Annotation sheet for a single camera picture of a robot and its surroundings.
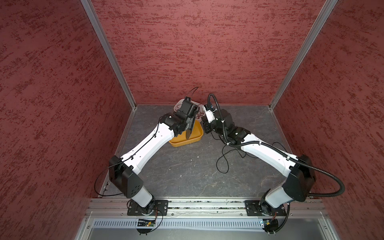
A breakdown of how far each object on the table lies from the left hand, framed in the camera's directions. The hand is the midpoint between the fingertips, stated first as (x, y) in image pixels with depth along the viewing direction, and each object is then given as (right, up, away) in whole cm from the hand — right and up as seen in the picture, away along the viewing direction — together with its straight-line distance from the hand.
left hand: (182, 119), depth 79 cm
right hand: (+11, 0, 0) cm, 11 cm away
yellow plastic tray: (-2, -14, +19) cm, 24 cm away
